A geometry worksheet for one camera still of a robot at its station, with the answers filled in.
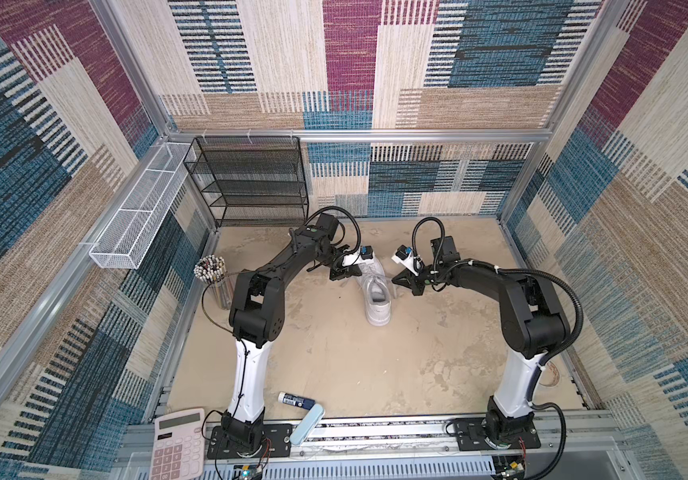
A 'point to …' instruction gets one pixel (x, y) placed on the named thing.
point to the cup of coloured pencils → (212, 270)
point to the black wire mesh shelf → (251, 181)
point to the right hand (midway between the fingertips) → (399, 280)
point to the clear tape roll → (551, 375)
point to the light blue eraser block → (308, 424)
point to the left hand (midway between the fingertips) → (356, 265)
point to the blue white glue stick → (295, 400)
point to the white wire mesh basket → (122, 240)
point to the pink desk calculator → (179, 446)
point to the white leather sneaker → (378, 293)
